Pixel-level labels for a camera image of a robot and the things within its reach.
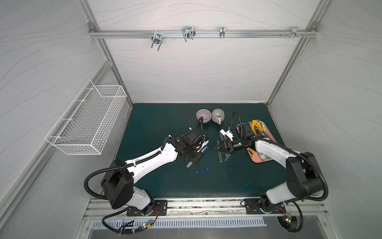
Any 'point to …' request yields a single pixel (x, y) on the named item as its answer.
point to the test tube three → (205, 147)
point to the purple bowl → (206, 114)
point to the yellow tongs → (254, 124)
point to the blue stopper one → (197, 173)
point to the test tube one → (189, 164)
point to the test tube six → (219, 154)
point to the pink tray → (257, 132)
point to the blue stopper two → (207, 169)
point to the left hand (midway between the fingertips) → (198, 155)
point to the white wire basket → (83, 127)
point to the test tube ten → (227, 156)
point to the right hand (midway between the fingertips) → (217, 150)
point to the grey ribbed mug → (218, 115)
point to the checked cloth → (265, 127)
